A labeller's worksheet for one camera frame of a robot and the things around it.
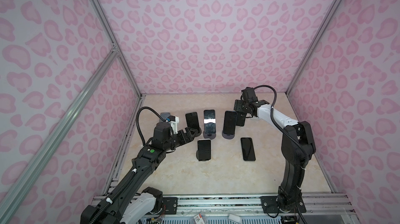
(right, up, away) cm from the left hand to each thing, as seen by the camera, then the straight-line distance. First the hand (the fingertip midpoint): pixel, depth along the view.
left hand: (193, 131), depth 77 cm
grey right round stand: (+20, -7, +21) cm, 30 cm away
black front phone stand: (+1, -16, +14) cm, 21 cm away
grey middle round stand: (+8, -6, +21) cm, 23 cm away
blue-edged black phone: (+20, +3, +14) cm, 25 cm away
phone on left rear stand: (-1, +3, +14) cm, 14 cm away
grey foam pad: (-22, +6, +30) cm, 38 cm away
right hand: (+28, +14, +20) cm, 38 cm away
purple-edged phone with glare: (+9, +3, +16) cm, 19 cm away
